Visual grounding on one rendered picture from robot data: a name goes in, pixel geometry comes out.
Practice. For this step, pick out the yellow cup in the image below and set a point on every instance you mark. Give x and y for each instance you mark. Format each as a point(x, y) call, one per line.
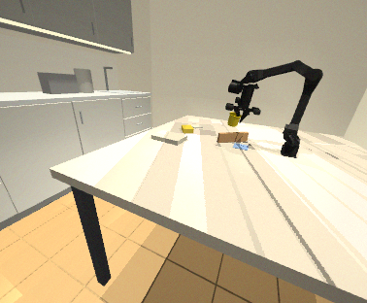
point(233, 119)

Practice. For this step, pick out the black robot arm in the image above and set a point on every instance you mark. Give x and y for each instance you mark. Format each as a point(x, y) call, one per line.
point(312, 78)

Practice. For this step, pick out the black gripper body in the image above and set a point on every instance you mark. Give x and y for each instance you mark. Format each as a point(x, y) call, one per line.
point(244, 106)

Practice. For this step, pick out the yellow rectangular block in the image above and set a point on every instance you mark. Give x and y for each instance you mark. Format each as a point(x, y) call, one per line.
point(187, 129)

